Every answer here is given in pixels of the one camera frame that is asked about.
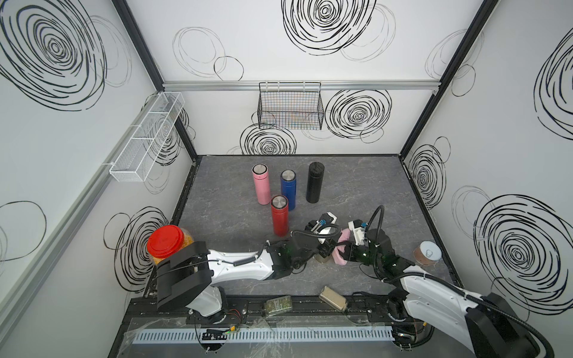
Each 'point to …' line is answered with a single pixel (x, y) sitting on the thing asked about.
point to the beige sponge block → (333, 298)
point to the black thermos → (314, 181)
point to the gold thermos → (322, 259)
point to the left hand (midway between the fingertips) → (334, 228)
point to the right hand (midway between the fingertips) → (333, 249)
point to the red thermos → (280, 208)
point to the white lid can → (427, 253)
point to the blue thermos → (288, 187)
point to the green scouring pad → (278, 304)
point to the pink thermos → (260, 174)
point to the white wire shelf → (133, 162)
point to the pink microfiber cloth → (345, 236)
